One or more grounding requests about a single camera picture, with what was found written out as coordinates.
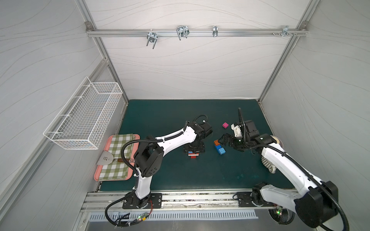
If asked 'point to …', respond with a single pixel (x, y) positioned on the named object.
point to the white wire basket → (81, 122)
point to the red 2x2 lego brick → (192, 157)
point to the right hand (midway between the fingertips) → (225, 141)
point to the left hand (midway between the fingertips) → (196, 153)
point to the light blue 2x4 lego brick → (190, 152)
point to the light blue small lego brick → (222, 151)
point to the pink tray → (97, 175)
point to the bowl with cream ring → (278, 140)
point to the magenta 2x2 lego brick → (225, 125)
